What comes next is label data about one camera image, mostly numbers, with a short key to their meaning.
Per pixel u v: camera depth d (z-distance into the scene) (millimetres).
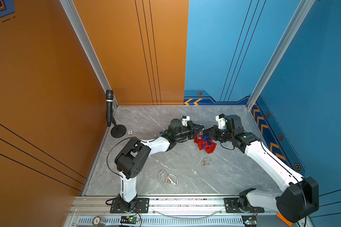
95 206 758
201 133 804
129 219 708
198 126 816
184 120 841
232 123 610
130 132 1033
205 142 780
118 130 1035
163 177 832
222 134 668
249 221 710
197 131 781
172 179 802
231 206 725
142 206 738
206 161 878
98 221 644
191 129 753
